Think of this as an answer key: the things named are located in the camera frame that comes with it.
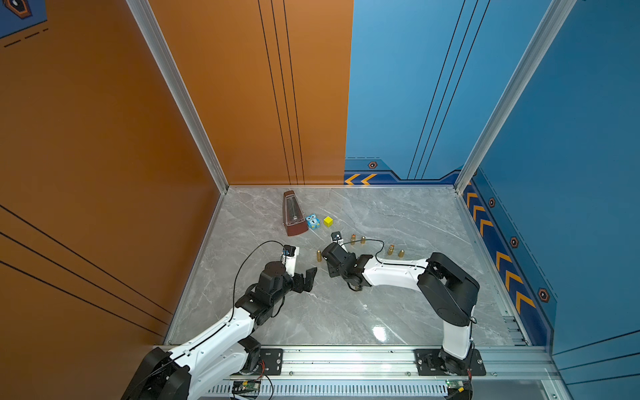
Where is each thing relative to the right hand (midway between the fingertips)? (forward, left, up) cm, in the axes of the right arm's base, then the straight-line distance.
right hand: (334, 260), depth 93 cm
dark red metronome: (+15, +16, +6) cm, 23 cm away
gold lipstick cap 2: (+3, -26, -1) cm, 26 cm away
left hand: (-5, +10, +7) cm, 13 cm away
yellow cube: (+18, +2, 0) cm, 18 cm away
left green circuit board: (-39, +26, -5) cm, 47 cm away
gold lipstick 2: (+4, -22, +1) cm, 22 cm away
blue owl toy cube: (+19, +9, 0) cm, 21 cm away
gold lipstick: (+9, -8, 0) cm, 12 cm away
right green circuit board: (-38, -36, -6) cm, 53 cm away
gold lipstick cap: (+9, -12, -1) cm, 15 cm away
